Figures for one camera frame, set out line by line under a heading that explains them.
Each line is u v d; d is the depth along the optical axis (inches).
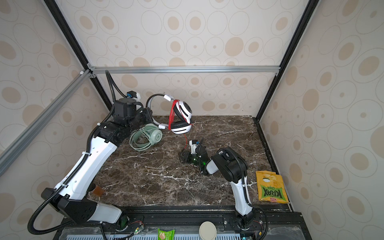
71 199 15.3
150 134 39.3
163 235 27.0
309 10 27.1
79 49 32.2
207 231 26.1
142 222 29.0
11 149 20.6
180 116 25.4
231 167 21.5
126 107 19.9
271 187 33.4
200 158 30.6
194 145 35.4
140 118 23.3
